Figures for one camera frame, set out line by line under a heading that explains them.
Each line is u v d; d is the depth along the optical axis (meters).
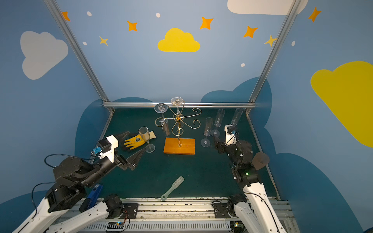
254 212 0.43
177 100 0.80
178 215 0.74
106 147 0.40
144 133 0.83
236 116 0.95
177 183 0.83
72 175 0.37
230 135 0.60
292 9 0.70
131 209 0.75
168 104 0.78
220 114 0.91
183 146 0.98
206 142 1.02
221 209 0.75
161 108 0.76
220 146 0.65
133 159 0.46
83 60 0.89
